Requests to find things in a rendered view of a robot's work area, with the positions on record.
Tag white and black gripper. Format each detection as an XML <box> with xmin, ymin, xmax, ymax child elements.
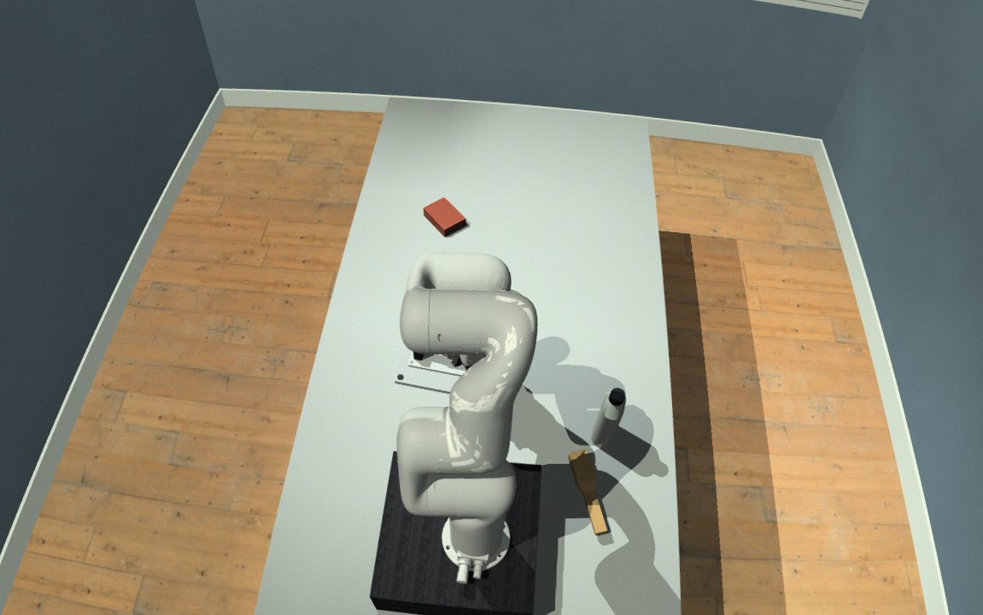
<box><xmin>451</xmin><ymin>354</ymin><xmax>484</xmax><ymax>370</ymax></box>

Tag orange-brown grooved block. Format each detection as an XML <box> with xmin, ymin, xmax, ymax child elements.
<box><xmin>424</xmin><ymin>197</ymin><xmax>466</xmax><ymax>237</ymax></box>

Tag brass ball valve with blue handle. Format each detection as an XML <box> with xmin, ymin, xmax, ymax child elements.
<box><xmin>408</xmin><ymin>352</ymin><xmax>466</xmax><ymax>376</ymax></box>

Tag white plastic bottle with black cap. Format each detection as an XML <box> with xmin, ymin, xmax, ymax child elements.
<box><xmin>592</xmin><ymin>388</ymin><xmax>626</xmax><ymax>448</ymax></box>

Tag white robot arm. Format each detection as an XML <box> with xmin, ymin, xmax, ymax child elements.
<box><xmin>396</xmin><ymin>253</ymin><xmax>538</xmax><ymax>583</ymax></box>

